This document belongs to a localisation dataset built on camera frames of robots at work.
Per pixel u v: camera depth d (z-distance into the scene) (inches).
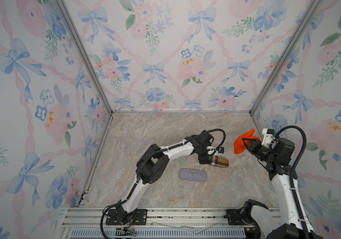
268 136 27.0
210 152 31.3
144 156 22.3
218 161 35.5
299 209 16.6
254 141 27.6
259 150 26.4
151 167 21.2
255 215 24.3
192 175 33.7
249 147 28.0
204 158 32.4
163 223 28.8
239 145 30.0
